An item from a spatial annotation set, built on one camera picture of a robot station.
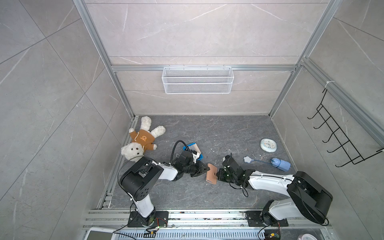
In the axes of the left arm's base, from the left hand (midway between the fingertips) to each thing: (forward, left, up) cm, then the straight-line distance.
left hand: (210, 167), depth 86 cm
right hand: (-2, -4, -5) cm, 6 cm away
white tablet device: (-29, +54, 0) cm, 61 cm away
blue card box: (+8, +5, -2) cm, 10 cm away
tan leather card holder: (-5, 0, -2) cm, 5 cm away
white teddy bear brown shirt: (+20, +42, +2) cm, 47 cm away
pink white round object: (-34, -41, -2) cm, 54 cm away
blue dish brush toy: (+2, -41, 0) cm, 41 cm away
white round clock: (+16, -42, -3) cm, 45 cm away
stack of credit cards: (+14, +8, -1) cm, 16 cm away
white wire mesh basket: (+53, +5, +24) cm, 58 cm away
